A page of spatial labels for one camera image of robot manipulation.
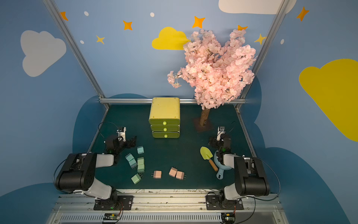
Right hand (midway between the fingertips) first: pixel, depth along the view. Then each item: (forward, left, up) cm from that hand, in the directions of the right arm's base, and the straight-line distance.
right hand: (220, 135), depth 95 cm
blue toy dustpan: (-21, 0, -6) cm, 22 cm away
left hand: (-4, +63, +1) cm, 63 cm away
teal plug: (-13, +54, -4) cm, 56 cm away
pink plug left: (-28, +40, -4) cm, 49 cm away
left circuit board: (-50, +61, -7) cm, 79 cm away
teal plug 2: (-18, +60, -4) cm, 63 cm away
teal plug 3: (-23, +56, -4) cm, 61 cm away
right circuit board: (-46, -1, -9) cm, 47 cm away
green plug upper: (-20, +52, -5) cm, 56 cm away
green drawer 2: (-1, +38, +5) cm, 38 cm away
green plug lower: (-31, +52, -4) cm, 61 cm away
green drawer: (-1, +38, +13) cm, 40 cm away
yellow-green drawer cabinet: (0, +37, +16) cm, 41 cm away
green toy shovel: (-12, +9, -7) cm, 17 cm away
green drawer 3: (-1, +38, -2) cm, 38 cm away
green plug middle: (-25, +51, -5) cm, 57 cm away
